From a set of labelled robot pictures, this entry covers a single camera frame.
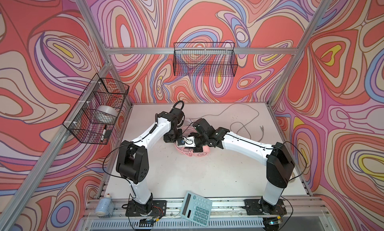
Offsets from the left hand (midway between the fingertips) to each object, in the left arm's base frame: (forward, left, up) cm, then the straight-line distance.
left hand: (178, 140), depth 87 cm
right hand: (-5, -6, +3) cm, 8 cm away
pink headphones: (-9, -15, +2) cm, 18 cm away
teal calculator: (-34, -10, -8) cm, 37 cm away
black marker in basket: (-5, +36, +15) cm, 39 cm away
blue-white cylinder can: (-34, +32, -3) cm, 47 cm away
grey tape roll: (+1, +33, +22) cm, 40 cm away
